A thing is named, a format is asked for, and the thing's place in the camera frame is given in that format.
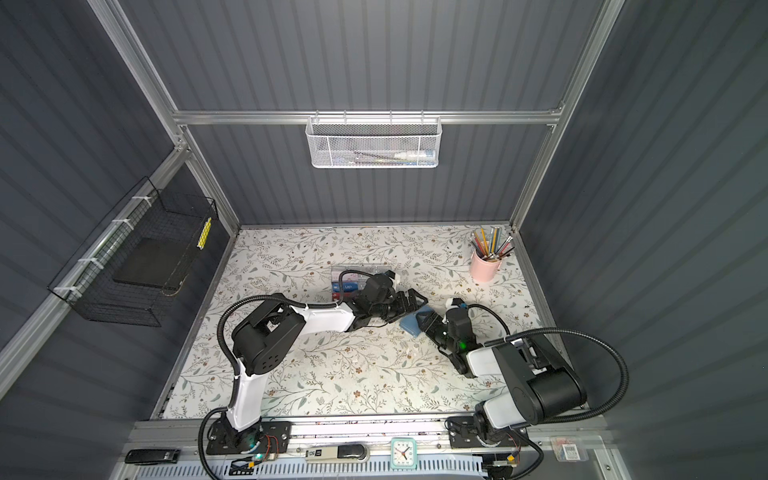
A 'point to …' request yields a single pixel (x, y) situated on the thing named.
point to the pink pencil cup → (482, 269)
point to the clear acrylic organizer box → (362, 270)
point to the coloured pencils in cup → (488, 244)
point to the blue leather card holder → (411, 322)
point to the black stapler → (152, 456)
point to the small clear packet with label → (569, 449)
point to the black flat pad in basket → (154, 261)
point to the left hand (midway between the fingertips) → (423, 306)
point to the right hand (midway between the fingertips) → (423, 320)
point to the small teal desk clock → (404, 453)
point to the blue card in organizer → (348, 287)
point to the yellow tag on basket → (204, 234)
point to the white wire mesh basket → (373, 145)
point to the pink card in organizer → (346, 277)
